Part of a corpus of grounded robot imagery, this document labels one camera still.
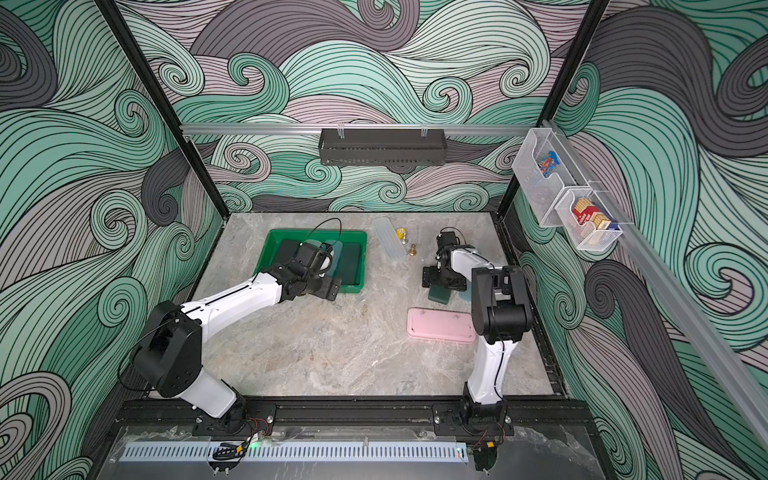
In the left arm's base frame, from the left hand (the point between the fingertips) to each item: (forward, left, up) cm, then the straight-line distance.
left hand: (326, 277), depth 89 cm
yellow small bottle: (+25, -25, -8) cm, 36 cm away
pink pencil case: (-11, -35, -8) cm, 37 cm away
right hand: (+4, -39, -10) cm, 40 cm away
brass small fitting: (+18, -29, -9) cm, 35 cm away
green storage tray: (+15, +24, -8) cm, 29 cm away
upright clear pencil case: (+23, -19, -9) cm, 31 cm away
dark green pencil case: (+12, -6, -9) cm, 16 cm away
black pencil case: (+18, +18, -10) cm, 27 cm away
